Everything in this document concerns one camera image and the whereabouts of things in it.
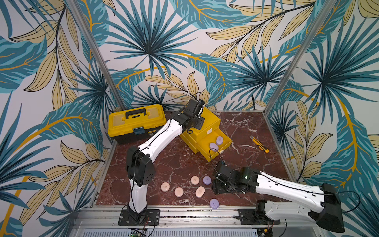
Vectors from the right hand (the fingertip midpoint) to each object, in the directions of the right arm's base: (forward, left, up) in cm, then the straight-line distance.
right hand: (216, 188), depth 75 cm
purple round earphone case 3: (-6, +1, -7) cm, 9 cm away
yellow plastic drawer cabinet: (+32, 0, +14) cm, 35 cm away
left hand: (+33, +7, +14) cm, 36 cm away
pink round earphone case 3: (+1, +19, -7) cm, 20 cm away
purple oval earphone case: (+28, -6, +1) cm, 29 cm away
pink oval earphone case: (0, +8, -7) cm, 10 cm away
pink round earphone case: (+7, +10, -7) cm, 14 cm away
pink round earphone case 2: (+4, +27, -7) cm, 28 cm away
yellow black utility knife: (+30, -35, -8) cm, 47 cm away
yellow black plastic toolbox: (+36, +45, +8) cm, 58 cm away
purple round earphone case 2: (+6, +3, -6) cm, 9 cm away
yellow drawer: (+27, +4, -1) cm, 27 cm away
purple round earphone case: (+23, -2, +1) cm, 23 cm away
